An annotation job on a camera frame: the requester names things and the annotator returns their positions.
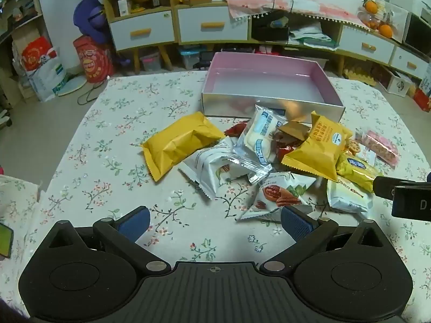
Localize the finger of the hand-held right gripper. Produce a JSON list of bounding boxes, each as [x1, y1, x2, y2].
[[373, 175, 406, 199]]

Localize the red and white sack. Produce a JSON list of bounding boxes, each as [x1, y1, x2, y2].
[[21, 37, 68, 102]]

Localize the floral tablecloth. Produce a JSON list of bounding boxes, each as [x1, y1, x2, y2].
[[0, 69, 431, 323]]

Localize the wooden drawer cabinet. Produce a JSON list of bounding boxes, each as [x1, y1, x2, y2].
[[173, 0, 252, 45]]

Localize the clear plastic storage box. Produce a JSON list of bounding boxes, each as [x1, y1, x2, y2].
[[140, 52, 161, 71]]

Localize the red printed bag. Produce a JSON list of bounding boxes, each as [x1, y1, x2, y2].
[[73, 35, 115, 83]]

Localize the pink patterned cabinet cloth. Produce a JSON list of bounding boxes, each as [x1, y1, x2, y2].
[[224, 0, 368, 28]]

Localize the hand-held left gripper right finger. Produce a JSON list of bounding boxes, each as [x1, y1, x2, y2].
[[259, 206, 393, 276]]

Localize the white nut packet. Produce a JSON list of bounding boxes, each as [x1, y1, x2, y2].
[[236, 171, 319, 224], [178, 138, 257, 200]]

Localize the purple plush toy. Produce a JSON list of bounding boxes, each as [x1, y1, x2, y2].
[[73, 0, 110, 45]]

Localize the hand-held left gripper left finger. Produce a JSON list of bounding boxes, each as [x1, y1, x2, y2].
[[40, 206, 171, 276]]

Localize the gold snack bar packet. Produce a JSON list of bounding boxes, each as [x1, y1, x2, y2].
[[273, 121, 312, 149]]

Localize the yellow snack packet with print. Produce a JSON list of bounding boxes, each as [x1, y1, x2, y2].
[[281, 111, 354, 180]]

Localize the yellow biscuit packet blue label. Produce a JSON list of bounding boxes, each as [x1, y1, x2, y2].
[[337, 151, 384, 192]]

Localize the white and yellow snack packet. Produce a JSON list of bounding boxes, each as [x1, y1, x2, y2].
[[326, 177, 374, 218]]

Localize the plain yellow snack packet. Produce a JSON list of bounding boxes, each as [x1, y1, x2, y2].
[[140, 111, 226, 182]]

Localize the long wooden tv cabinet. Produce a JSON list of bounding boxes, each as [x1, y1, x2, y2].
[[249, 7, 431, 82]]

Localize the clear packet with white bun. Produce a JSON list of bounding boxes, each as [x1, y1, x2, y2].
[[232, 105, 288, 184]]

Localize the pile of folded clothes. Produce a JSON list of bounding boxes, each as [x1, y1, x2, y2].
[[290, 25, 339, 50]]

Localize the clear lotus chip packet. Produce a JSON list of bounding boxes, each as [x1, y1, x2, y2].
[[347, 138, 378, 162]]

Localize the white printed storage box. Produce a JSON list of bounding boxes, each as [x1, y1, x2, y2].
[[384, 67, 415, 95]]

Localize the silver box with pink inside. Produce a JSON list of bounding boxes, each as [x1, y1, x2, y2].
[[201, 52, 346, 124]]

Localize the black microwave oven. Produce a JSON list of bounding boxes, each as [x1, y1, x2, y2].
[[402, 13, 431, 56]]

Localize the pink snack packet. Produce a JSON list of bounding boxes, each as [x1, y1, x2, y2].
[[364, 129, 401, 169]]

